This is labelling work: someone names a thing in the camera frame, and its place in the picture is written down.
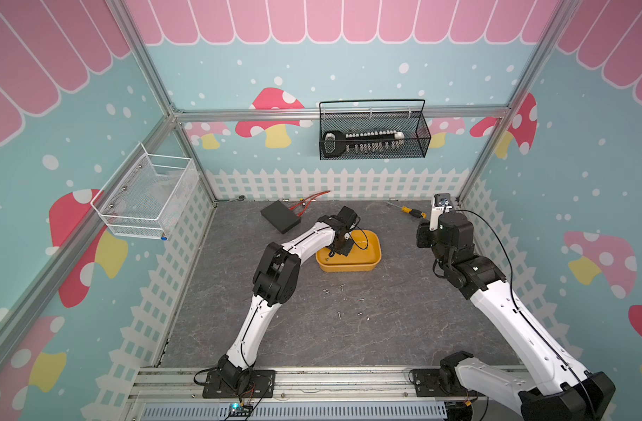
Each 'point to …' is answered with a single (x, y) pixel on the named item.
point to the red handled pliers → (310, 200)
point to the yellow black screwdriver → (410, 210)
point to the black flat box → (281, 217)
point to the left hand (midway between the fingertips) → (340, 249)
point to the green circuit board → (239, 410)
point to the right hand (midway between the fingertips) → (428, 217)
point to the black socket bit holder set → (336, 143)
